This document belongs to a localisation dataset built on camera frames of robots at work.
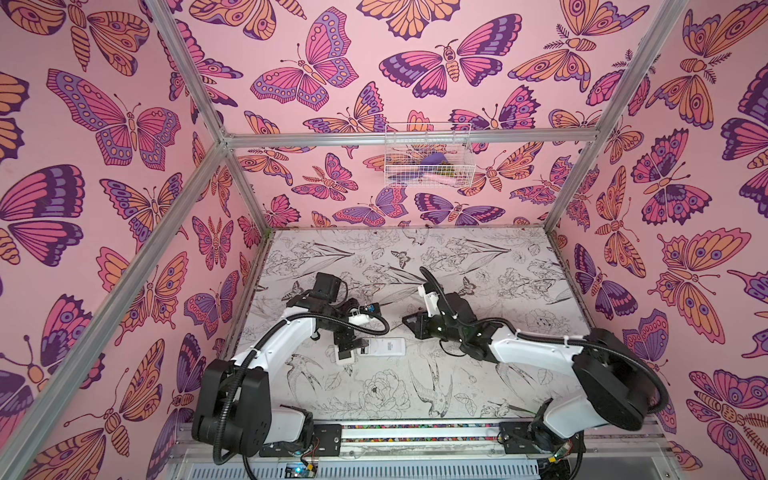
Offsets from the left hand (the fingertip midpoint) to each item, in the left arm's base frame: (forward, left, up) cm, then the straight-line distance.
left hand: (362, 321), depth 86 cm
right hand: (0, -12, +3) cm, 12 cm away
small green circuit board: (-34, +15, -11) cm, 39 cm away
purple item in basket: (+46, -22, +23) cm, 56 cm away
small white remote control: (-8, +5, -7) cm, 12 cm away
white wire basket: (+49, -13, +27) cm, 57 cm away
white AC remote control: (-5, -5, -7) cm, 10 cm away
